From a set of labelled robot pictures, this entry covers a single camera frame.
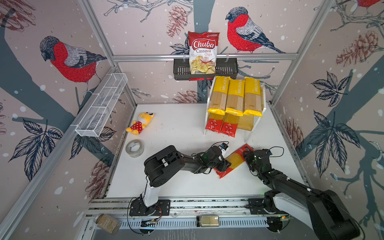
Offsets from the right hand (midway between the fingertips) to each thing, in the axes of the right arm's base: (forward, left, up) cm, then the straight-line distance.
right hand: (242, 156), depth 89 cm
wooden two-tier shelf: (+14, +21, +32) cm, 41 cm away
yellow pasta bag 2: (+11, +9, +33) cm, 36 cm away
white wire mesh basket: (+6, +79, +31) cm, 85 cm away
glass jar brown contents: (-37, +66, +5) cm, 76 cm away
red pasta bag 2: (+14, +8, +16) cm, 23 cm away
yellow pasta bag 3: (+12, 0, +33) cm, 35 cm away
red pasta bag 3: (-3, +4, 0) cm, 5 cm away
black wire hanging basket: (+46, +11, +34) cm, 58 cm away
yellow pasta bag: (+16, +16, +34) cm, 41 cm away
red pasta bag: (+13, +18, +17) cm, 27 cm away
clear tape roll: (+3, +69, +1) cm, 69 cm away
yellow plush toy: (+21, +67, +8) cm, 70 cm away
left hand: (-6, +9, +1) cm, 11 cm away
